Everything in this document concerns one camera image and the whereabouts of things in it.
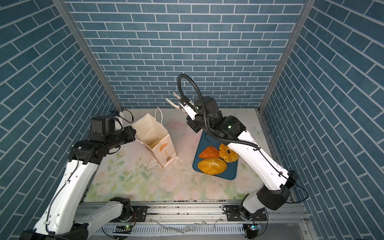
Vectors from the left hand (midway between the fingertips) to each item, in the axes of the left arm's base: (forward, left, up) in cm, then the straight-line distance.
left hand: (137, 130), depth 70 cm
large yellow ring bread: (0, -48, -25) cm, 54 cm away
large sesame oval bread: (-8, -37, -24) cm, 45 cm away
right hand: (+3, -25, +10) cm, 27 cm away
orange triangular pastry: (+1, -37, -25) cm, 45 cm away
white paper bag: (+13, 0, -20) cm, 24 cm away
